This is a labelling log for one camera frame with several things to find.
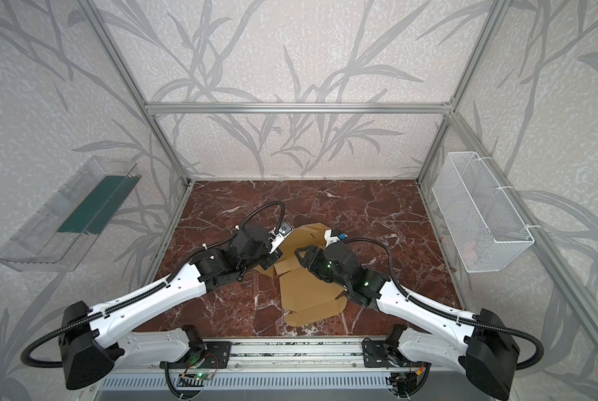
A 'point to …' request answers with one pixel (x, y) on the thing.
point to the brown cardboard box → (301, 293)
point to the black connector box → (404, 383)
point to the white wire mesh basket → (483, 227)
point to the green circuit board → (193, 379)
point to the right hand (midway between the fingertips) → (297, 247)
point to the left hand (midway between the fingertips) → (281, 233)
